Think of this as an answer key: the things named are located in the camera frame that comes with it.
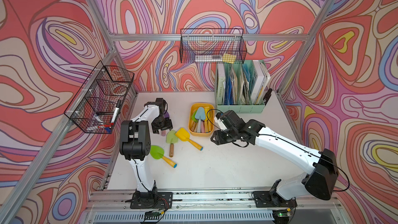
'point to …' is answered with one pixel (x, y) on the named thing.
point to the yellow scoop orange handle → (184, 136)
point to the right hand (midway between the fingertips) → (216, 142)
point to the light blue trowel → (200, 115)
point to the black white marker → (116, 111)
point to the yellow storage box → (201, 134)
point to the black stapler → (267, 96)
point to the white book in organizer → (261, 83)
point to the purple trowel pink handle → (166, 114)
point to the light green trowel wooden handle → (171, 139)
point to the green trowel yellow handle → (157, 153)
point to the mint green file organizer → (233, 85)
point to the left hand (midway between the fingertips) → (166, 130)
